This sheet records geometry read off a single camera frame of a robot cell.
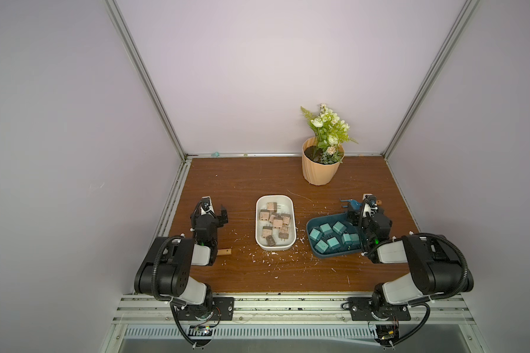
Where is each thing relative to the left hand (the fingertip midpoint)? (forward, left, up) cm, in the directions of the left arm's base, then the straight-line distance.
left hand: (212, 204), depth 91 cm
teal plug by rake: (-14, -58, -2) cm, 60 cm away
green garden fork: (-17, -7, -7) cm, 20 cm away
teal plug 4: (-15, -45, -6) cm, 48 cm away
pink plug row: (-3, -32, -5) cm, 32 cm away
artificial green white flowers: (+23, -50, +20) cm, 58 cm away
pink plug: (+3, -25, -6) cm, 26 cm away
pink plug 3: (-3, -25, -6) cm, 26 cm away
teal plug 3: (-7, -54, -6) cm, 55 cm away
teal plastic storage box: (-10, -51, -6) cm, 52 cm away
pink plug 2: (-1, -22, -6) cm, 23 cm away
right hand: (+2, -64, +1) cm, 64 cm away
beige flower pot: (+16, -45, +5) cm, 48 cm away
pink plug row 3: (-14, -25, -4) cm, 29 cm away
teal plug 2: (-7, -49, -6) cm, 50 cm away
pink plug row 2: (-9, -23, -6) cm, 26 cm away
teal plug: (-11, -43, -5) cm, 45 cm away
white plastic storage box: (+3, -32, -5) cm, 33 cm away
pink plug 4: (-6, -28, -4) cm, 29 cm away
